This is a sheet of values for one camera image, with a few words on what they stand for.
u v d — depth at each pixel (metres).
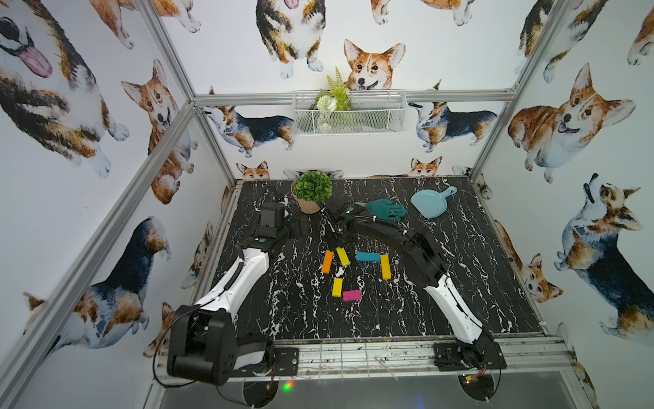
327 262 0.95
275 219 0.64
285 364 0.74
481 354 0.64
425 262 0.62
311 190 0.96
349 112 0.86
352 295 0.87
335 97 0.82
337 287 0.88
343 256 0.95
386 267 0.90
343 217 0.73
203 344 0.41
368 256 0.96
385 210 1.07
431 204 1.13
